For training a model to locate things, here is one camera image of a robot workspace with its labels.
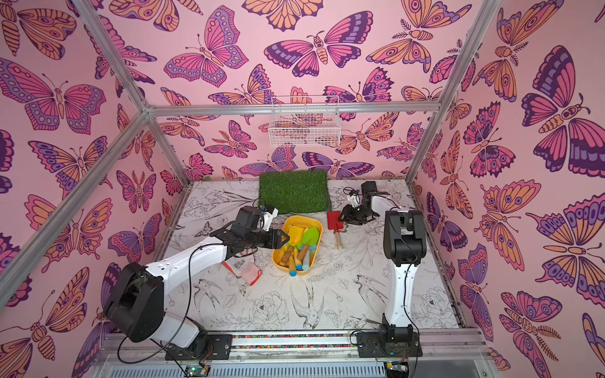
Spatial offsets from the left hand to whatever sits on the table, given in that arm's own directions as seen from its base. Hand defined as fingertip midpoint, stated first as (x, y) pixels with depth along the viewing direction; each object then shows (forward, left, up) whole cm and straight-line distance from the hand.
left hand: (287, 236), depth 85 cm
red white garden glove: (-10, +14, -10) cm, 20 cm away
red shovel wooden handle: (+14, -19, -13) cm, 27 cm away
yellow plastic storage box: (+13, -4, -8) cm, 16 cm away
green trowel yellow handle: (-10, -2, -5) cm, 11 cm away
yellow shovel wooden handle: (+6, -2, -10) cm, 12 cm away
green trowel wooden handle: (+6, -9, -10) cm, 14 cm away
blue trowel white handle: (-7, -7, -6) cm, 11 cm away
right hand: (+15, -21, -11) cm, 28 cm away
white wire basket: (+41, -8, +22) cm, 47 cm away
